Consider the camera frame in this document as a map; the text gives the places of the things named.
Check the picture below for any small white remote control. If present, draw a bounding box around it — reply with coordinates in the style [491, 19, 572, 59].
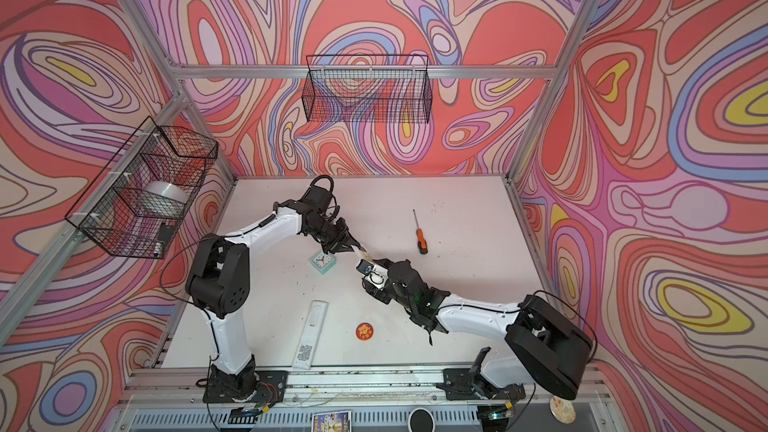
[356, 248, 387, 289]

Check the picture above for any black round cup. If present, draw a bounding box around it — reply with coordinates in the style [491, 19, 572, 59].
[407, 408, 436, 432]

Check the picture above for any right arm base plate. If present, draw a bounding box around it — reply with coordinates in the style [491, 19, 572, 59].
[436, 368, 527, 403]

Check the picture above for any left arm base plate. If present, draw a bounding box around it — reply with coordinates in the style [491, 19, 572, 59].
[203, 368, 288, 405]

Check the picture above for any back black wire basket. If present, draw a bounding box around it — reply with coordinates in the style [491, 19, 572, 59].
[301, 53, 433, 125]

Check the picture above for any black wire basket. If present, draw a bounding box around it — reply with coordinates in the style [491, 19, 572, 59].
[301, 53, 433, 125]
[65, 118, 219, 259]

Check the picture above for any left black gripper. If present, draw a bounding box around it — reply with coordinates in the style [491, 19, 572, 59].
[306, 216, 362, 255]

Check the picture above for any beige round disc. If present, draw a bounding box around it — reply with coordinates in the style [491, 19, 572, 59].
[549, 396, 576, 425]

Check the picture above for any left black wire basket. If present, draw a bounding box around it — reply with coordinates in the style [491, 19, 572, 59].
[65, 118, 219, 259]

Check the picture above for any mint green alarm clock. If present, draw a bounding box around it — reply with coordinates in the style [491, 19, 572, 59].
[310, 252, 336, 275]

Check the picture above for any colourful printed card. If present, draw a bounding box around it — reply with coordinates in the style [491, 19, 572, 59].
[311, 411, 352, 432]

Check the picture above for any long white remote control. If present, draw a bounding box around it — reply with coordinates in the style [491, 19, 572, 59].
[292, 300, 329, 370]

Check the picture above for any orange black screwdriver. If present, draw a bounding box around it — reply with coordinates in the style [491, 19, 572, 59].
[412, 209, 429, 255]

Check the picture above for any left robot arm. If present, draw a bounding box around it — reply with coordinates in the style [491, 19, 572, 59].
[185, 175, 363, 404]

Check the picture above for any white roll in basket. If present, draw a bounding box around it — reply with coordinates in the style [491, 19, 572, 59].
[140, 181, 189, 218]

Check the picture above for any red round badge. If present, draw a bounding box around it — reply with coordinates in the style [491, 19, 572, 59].
[355, 322, 374, 341]

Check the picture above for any small black item in basket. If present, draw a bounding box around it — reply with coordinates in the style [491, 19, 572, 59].
[156, 222, 174, 247]

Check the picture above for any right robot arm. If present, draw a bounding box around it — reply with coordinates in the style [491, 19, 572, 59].
[356, 258, 594, 400]

